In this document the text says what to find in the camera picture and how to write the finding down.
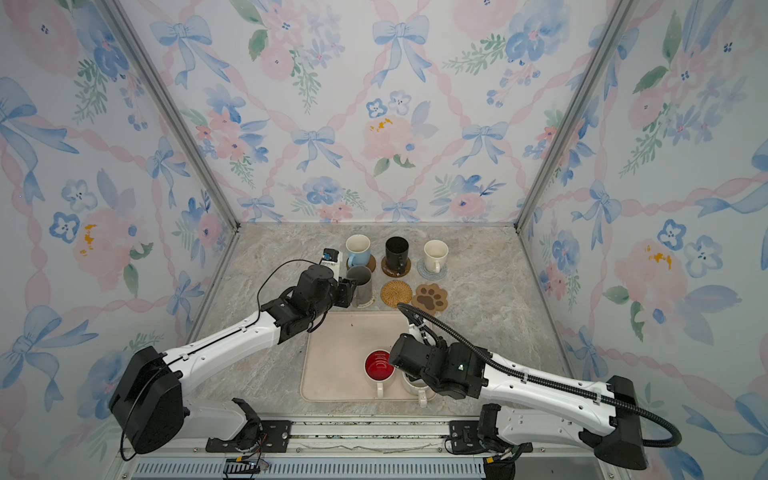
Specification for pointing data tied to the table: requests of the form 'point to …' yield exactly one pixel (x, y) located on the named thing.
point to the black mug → (397, 254)
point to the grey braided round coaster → (430, 275)
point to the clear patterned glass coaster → (373, 305)
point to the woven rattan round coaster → (395, 292)
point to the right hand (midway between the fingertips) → (412, 349)
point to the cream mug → (435, 255)
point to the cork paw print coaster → (429, 298)
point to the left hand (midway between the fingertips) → (351, 277)
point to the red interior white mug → (378, 368)
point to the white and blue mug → (359, 250)
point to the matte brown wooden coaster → (371, 263)
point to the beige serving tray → (335, 347)
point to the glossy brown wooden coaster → (391, 273)
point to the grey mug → (362, 291)
